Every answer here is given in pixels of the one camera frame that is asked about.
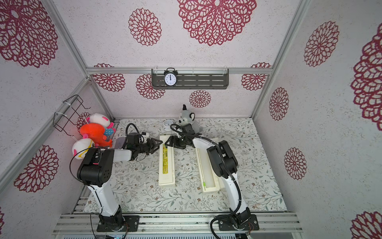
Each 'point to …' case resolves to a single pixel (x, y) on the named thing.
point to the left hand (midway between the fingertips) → (162, 144)
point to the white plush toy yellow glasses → (80, 148)
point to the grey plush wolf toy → (186, 117)
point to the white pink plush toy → (98, 118)
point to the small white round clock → (166, 125)
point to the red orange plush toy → (95, 131)
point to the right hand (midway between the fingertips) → (168, 143)
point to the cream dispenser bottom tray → (199, 153)
